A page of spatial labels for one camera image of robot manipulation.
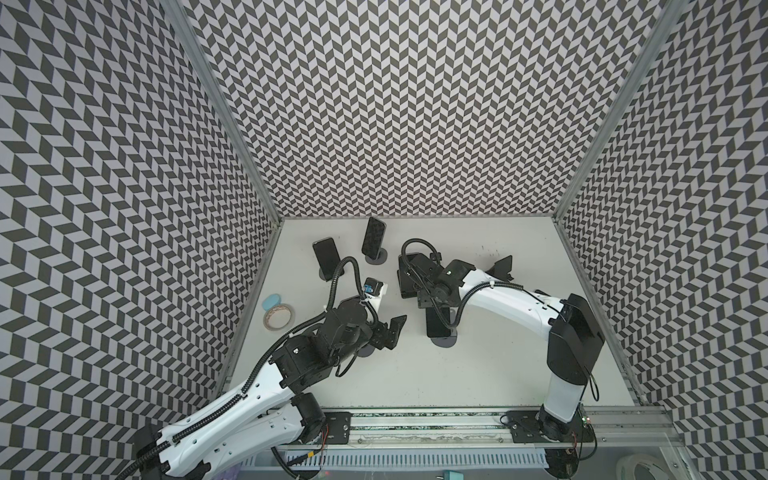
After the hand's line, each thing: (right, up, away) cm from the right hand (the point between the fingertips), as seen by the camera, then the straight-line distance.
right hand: (435, 304), depth 85 cm
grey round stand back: (-16, +12, +14) cm, 25 cm away
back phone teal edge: (-19, +19, +12) cm, 29 cm away
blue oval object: (-49, 0, +4) cm, 49 cm away
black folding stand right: (+22, +10, +8) cm, 26 cm away
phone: (-34, +14, +12) cm, 38 cm away
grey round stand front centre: (+3, -11, 0) cm, 11 cm away
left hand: (-13, +1, -15) cm, 19 cm away
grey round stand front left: (-20, -13, -1) cm, 24 cm away
